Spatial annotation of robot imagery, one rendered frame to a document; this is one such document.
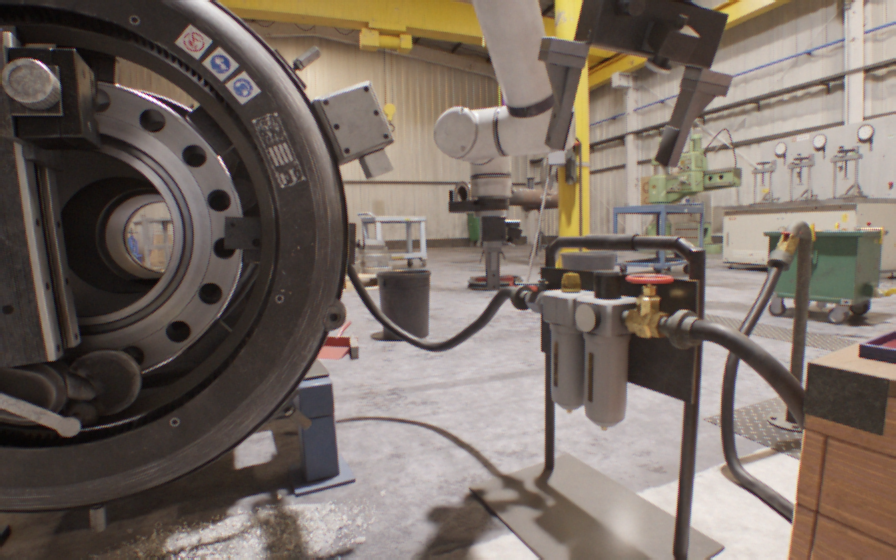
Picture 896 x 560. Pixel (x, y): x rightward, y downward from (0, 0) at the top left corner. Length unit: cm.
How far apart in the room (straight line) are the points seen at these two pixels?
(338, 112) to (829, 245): 296
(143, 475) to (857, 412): 79
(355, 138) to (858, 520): 73
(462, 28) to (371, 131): 1260
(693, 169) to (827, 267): 832
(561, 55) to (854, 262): 291
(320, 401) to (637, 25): 93
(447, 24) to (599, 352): 1261
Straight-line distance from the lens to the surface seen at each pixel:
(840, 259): 327
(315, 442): 112
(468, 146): 78
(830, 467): 48
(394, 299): 240
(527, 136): 76
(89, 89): 68
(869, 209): 606
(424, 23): 1296
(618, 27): 47
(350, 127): 73
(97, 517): 93
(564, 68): 47
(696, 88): 53
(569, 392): 90
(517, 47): 69
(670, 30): 45
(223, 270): 79
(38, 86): 60
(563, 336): 87
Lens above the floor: 58
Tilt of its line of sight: 6 degrees down
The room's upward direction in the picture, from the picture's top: 2 degrees counter-clockwise
